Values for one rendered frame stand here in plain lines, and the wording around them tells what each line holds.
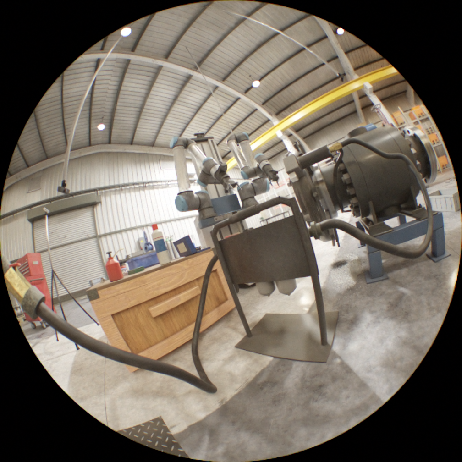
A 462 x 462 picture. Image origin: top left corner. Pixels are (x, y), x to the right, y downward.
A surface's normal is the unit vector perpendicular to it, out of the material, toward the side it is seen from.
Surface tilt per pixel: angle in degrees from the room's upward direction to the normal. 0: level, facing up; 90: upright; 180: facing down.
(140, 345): 90
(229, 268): 90
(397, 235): 90
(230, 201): 90
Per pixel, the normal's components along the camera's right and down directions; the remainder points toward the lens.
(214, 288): 0.70, -0.26
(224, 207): 0.33, -0.15
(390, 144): -0.71, -0.14
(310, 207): -0.55, 0.42
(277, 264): -0.64, 0.18
